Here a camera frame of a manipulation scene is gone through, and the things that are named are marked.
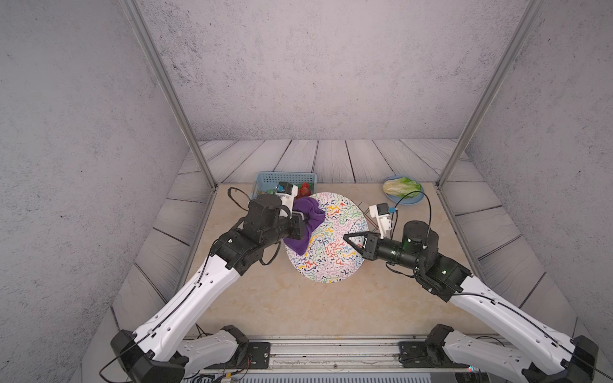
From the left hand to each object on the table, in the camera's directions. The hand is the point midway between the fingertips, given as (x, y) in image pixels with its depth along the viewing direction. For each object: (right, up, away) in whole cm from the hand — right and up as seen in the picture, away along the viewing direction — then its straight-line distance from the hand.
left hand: (313, 217), depth 68 cm
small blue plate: (+48, +5, +46) cm, 66 cm away
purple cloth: (0, +1, -2) cm, 2 cm away
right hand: (+8, -6, -5) cm, 11 cm away
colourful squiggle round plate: (+4, -11, -2) cm, 12 cm away
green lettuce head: (+41, +11, +43) cm, 60 cm away
